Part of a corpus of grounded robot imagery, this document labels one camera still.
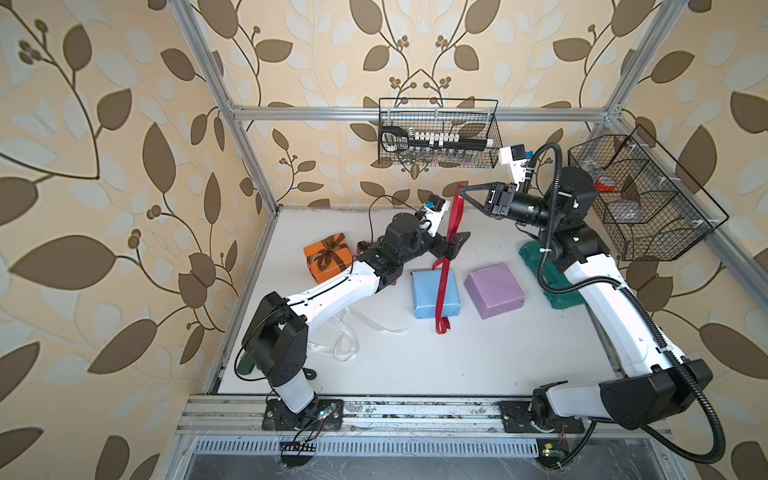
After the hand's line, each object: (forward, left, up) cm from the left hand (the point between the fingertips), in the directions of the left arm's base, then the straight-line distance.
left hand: (451, 220), depth 74 cm
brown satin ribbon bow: (+10, +35, -25) cm, 44 cm away
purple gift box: (-6, -16, -24) cm, 29 cm away
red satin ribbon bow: (-13, -1, -33) cm, 35 cm away
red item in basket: (+13, -44, +2) cm, 45 cm away
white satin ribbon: (-19, +28, -33) cm, 47 cm away
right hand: (-6, +1, +14) cm, 15 cm away
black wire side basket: (+3, -49, +3) cm, 50 cm away
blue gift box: (-7, +5, -24) cm, 25 cm away
